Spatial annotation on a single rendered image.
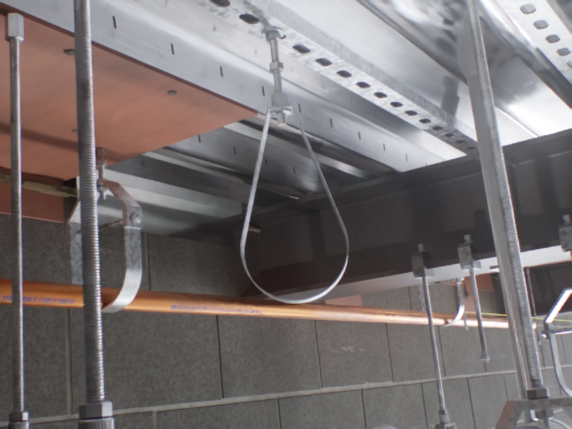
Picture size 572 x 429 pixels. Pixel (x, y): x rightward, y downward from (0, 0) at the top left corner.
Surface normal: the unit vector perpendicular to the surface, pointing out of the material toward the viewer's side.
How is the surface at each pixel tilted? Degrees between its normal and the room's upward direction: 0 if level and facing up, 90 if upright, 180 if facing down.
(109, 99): 180
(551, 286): 90
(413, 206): 90
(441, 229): 90
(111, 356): 90
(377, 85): 180
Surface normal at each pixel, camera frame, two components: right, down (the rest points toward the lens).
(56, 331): 0.81, -0.22
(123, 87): 0.09, 0.97
